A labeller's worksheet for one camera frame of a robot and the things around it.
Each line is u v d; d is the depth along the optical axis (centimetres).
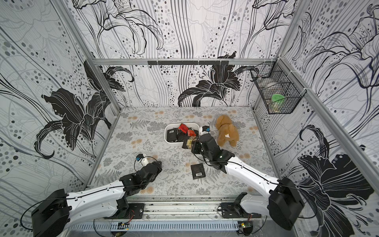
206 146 59
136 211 73
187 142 81
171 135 98
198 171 86
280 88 78
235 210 65
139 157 75
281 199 39
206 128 70
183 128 98
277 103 80
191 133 97
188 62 91
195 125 102
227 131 90
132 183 61
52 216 41
